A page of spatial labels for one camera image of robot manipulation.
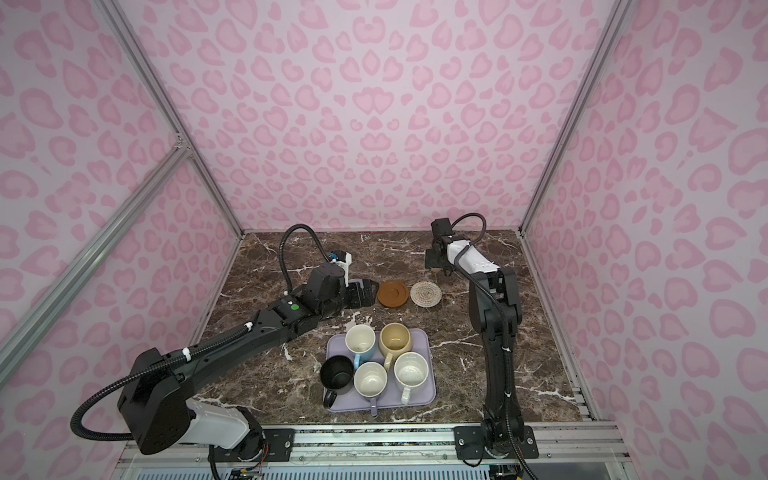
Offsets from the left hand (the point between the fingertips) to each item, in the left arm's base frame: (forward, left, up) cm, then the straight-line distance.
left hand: (370, 282), depth 80 cm
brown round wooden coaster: (+9, -6, -20) cm, 23 cm away
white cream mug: (-17, -10, -19) cm, 28 cm away
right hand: (+20, -25, -16) cm, 36 cm away
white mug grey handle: (-20, 0, -19) cm, 27 cm away
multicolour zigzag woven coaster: (+8, -17, -20) cm, 28 cm away
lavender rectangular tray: (-19, -5, -13) cm, 23 cm away
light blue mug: (-8, +4, -19) cm, 21 cm away
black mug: (-17, +10, -18) cm, 27 cm away
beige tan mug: (-7, -6, -19) cm, 22 cm away
